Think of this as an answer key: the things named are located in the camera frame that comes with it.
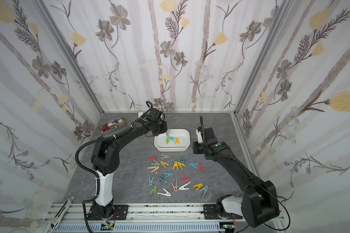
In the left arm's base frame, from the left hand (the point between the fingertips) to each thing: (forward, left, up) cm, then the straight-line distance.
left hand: (170, 127), depth 94 cm
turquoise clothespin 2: (-22, -15, -12) cm, 29 cm away
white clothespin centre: (-35, -7, -12) cm, 38 cm away
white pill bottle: (+16, +23, -3) cm, 28 cm away
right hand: (-16, -16, +2) cm, 22 cm away
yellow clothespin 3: (-34, -16, -11) cm, 40 cm away
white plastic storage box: (+1, -9, -11) cm, 15 cm away
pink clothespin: (-35, -3, -11) cm, 37 cm away
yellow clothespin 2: (-21, +4, -12) cm, 24 cm away
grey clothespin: (-3, +2, -1) cm, 4 cm away
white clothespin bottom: (-38, +2, -12) cm, 40 cm away
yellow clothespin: (-2, -4, -12) cm, 13 cm away
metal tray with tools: (+13, +46, -13) cm, 50 cm away
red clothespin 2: (-23, -19, -12) cm, 32 cm away
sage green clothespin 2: (-36, -19, -12) cm, 43 cm away
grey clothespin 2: (-15, +4, -12) cm, 20 cm away
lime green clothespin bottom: (-35, +10, -12) cm, 39 cm away
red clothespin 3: (-30, -8, -13) cm, 34 cm away
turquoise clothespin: (-1, -1, -12) cm, 12 cm away
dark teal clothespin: (-18, -7, -12) cm, 23 cm away
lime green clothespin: (-3, +2, -11) cm, 12 cm away
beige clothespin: (-23, +10, -12) cm, 28 cm away
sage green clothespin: (-31, +12, -12) cm, 35 cm away
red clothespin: (-16, +12, -12) cm, 23 cm away
